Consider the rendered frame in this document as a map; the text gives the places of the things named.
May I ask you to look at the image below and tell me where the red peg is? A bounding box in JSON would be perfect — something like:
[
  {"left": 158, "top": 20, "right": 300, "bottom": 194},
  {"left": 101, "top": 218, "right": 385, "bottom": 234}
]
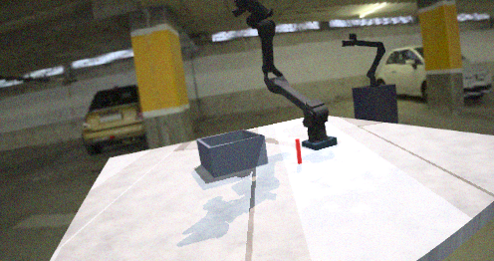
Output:
[{"left": 295, "top": 138, "right": 302, "bottom": 164}]

